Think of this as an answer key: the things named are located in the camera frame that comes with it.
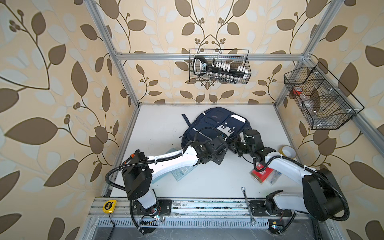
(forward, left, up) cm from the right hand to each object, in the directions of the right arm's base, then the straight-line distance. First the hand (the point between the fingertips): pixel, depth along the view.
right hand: (225, 143), depth 86 cm
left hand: (-7, +5, +3) cm, 9 cm away
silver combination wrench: (-37, -9, -11) cm, 39 cm away
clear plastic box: (-17, -26, -10) cm, 33 cm away
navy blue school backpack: (+19, +5, -5) cm, 20 cm away
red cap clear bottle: (+18, -39, +22) cm, 49 cm away
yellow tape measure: (-29, +62, -8) cm, 69 cm away
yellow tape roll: (-2, -35, -8) cm, 36 cm away
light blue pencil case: (-15, +37, -11) cm, 42 cm away
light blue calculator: (-14, +27, -10) cm, 31 cm away
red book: (-16, -21, -13) cm, 29 cm away
